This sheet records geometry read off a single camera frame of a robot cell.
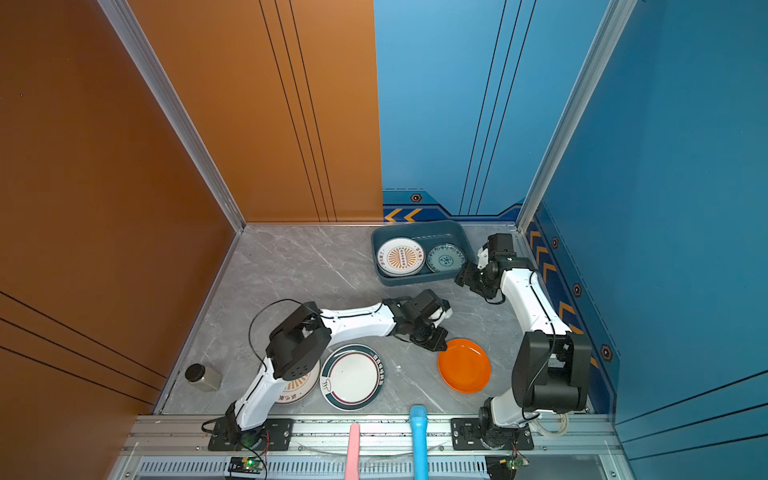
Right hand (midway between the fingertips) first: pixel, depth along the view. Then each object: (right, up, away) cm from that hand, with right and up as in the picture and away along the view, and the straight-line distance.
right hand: (462, 281), depth 88 cm
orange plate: (-1, -23, -5) cm, 24 cm away
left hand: (-4, -19, -2) cm, 19 cm away
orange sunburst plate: (-18, +7, +18) cm, 26 cm away
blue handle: (-14, -33, -15) cm, 39 cm away
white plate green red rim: (-32, -26, -6) cm, 41 cm away
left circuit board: (-56, -42, -17) cm, 72 cm away
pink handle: (-30, -41, -18) cm, 54 cm away
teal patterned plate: (-1, +7, +21) cm, 22 cm away
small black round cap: (-71, -21, -13) cm, 75 cm away
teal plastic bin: (-7, +16, +28) cm, 33 cm away
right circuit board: (+5, -42, -18) cm, 46 cm away
